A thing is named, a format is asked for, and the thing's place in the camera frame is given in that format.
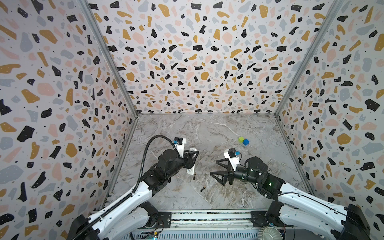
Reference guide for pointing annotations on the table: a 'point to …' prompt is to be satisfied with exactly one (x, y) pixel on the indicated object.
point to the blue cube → (246, 142)
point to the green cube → (241, 139)
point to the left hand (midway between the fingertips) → (196, 150)
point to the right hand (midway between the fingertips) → (212, 167)
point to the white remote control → (191, 170)
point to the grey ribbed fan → (267, 232)
